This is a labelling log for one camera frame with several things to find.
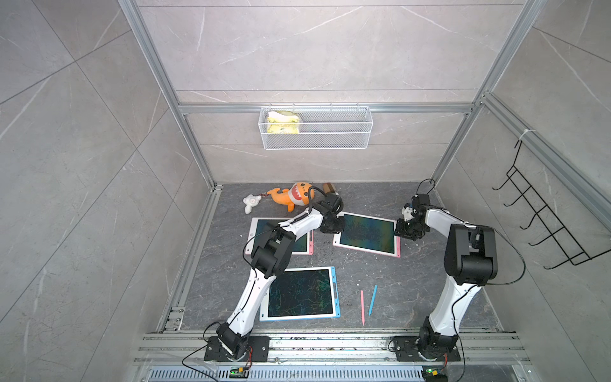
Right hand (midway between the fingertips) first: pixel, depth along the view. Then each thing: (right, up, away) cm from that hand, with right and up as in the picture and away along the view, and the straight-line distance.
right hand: (400, 232), depth 101 cm
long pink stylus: (-21, -24, -19) cm, 37 cm away
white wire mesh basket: (-40, +45, 0) cm, 60 cm away
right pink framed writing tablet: (-12, -1, 0) cm, 12 cm away
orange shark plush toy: (-45, +17, +5) cm, 48 cm away
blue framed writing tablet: (-42, -20, -16) cm, 50 cm away
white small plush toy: (-67, +13, +8) cm, 69 cm away
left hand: (-24, +2, +1) cm, 24 cm away
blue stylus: (-16, -22, -17) cm, 32 cm away
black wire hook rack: (+27, +5, -38) cm, 47 cm away
